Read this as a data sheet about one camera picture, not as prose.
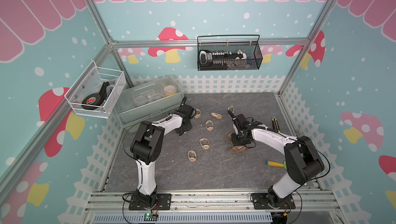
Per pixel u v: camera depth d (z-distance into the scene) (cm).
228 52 92
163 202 75
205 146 92
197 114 106
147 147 53
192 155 89
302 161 46
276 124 102
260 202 74
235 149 87
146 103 89
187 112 81
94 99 69
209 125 103
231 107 112
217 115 106
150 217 73
